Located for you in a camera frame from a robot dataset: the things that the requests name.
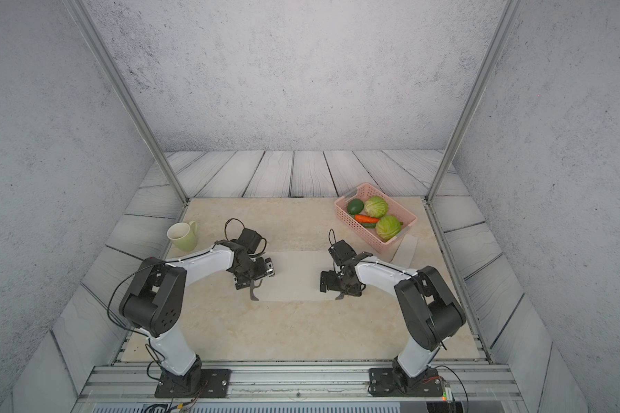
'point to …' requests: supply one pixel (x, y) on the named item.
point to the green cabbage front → (387, 227)
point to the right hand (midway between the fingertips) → (333, 288)
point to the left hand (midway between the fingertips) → (269, 278)
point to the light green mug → (183, 236)
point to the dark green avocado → (355, 206)
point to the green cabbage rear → (376, 206)
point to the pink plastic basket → (362, 192)
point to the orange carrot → (365, 218)
